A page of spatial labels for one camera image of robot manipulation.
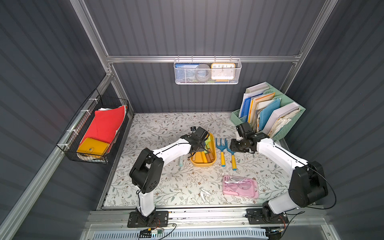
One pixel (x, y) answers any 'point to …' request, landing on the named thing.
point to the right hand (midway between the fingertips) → (236, 146)
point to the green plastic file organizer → (282, 122)
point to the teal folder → (267, 111)
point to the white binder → (276, 114)
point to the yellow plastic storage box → (197, 160)
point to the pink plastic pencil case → (240, 186)
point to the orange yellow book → (254, 103)
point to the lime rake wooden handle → (206, 146)
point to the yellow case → (93, 146)
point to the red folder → (105, 124)
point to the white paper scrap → (205, 195)
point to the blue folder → (245, 108)
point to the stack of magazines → (256, 120)
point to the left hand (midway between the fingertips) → (198, 145)
